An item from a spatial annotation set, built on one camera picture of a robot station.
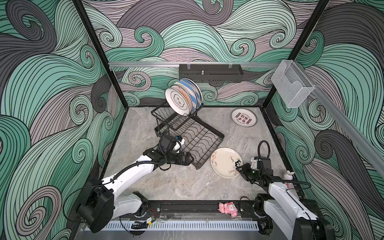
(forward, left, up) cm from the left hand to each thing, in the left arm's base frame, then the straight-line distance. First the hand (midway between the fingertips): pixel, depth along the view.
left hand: (188, 158), depth 80 cm
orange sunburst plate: (+28, 0, +24) cm, 36 cm away
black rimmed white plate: (+27, +7, +16) cm, 33 cm away
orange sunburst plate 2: (+53, -7, +6) cm, 53 cm away
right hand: (-1, -30, -10) cm, 31 cm away
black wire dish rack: (+18, -7, -9) cm, 21 cm away
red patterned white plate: (+40, -43, -11) cm, 60 cm away
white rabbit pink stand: (-7, -54, -3) cm, 54 cm away
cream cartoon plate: (+3, -22, -11) cm, 25 cm away
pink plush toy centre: (-22, -21, -7) cm, 31 cm away
